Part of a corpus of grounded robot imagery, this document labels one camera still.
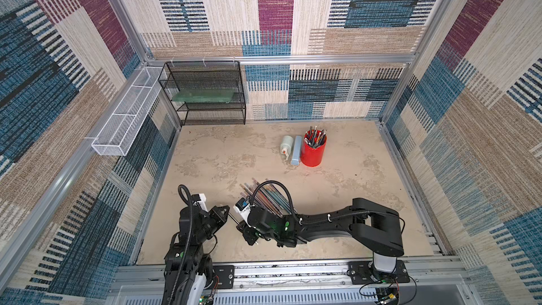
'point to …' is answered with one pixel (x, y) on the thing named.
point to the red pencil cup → (312, 157)
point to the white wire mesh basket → (120, 133)
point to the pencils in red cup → (314, 138)
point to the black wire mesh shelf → (178, 75)
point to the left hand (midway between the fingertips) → (229, 207)
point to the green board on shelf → (217, 95)
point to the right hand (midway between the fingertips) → (243, 226)
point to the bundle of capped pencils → (269, 196)
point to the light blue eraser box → (297, 150)
